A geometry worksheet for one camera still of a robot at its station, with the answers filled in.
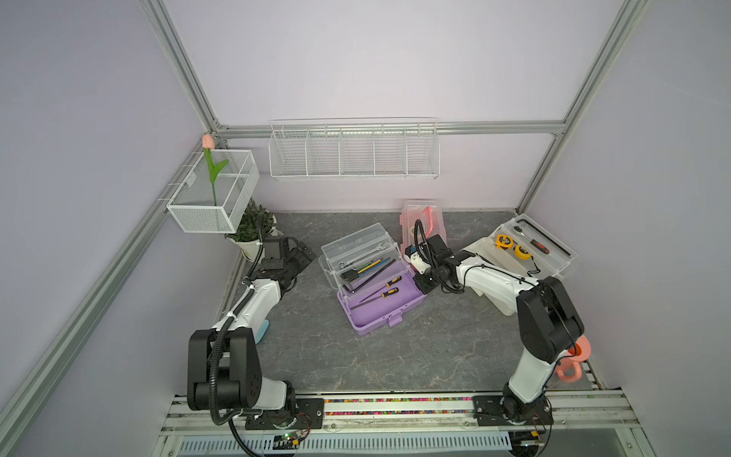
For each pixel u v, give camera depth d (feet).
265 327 2.91
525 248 3.08
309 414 2.42
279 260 2.23
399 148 3.40
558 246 3.13
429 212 3.25
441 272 2.23
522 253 3.14
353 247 3.33
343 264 2.98
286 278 2.15
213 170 2.80
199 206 2.64
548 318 1.58
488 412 2.41
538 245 3.14
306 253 2.69
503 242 3.25
